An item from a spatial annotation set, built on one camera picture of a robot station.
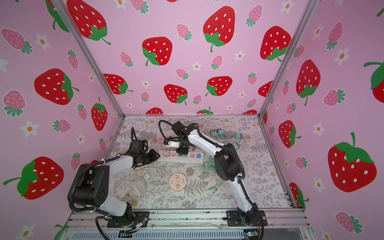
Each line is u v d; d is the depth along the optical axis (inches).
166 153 36.0
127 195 31.4
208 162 36.7
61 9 27.0
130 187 33.6
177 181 33.0
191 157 37.0
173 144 32.1
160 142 41.1
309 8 27.3
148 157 33.0
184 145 30.7
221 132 42.7
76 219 29.6
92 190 17.6
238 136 42.0
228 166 21.5
